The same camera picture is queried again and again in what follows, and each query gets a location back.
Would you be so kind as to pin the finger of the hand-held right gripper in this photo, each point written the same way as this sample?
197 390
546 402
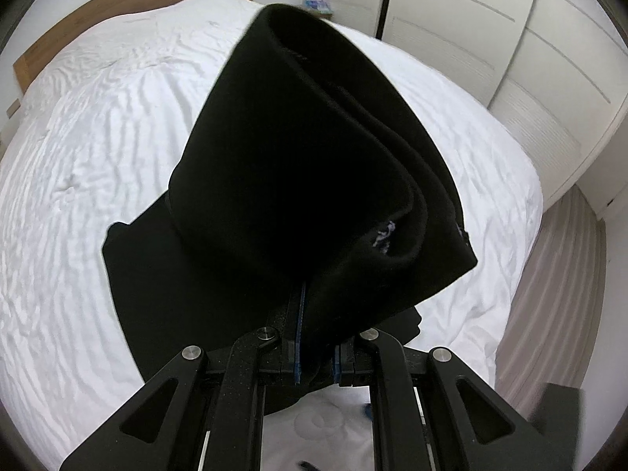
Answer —
366 410

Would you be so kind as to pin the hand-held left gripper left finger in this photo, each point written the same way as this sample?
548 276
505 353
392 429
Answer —
299 343

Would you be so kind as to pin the black pants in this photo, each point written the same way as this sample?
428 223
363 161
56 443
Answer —
294 157

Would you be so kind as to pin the blue box on nightstand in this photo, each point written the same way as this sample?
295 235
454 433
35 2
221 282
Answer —
319 5

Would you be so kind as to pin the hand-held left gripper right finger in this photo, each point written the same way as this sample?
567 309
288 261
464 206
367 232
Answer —
338 368

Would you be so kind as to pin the bed with white duvet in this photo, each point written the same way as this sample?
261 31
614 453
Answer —
73 206

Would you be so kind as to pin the wooden headboard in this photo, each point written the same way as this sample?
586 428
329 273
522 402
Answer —
98 14

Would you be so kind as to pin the wall outlet plate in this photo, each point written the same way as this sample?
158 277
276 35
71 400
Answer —
13 109

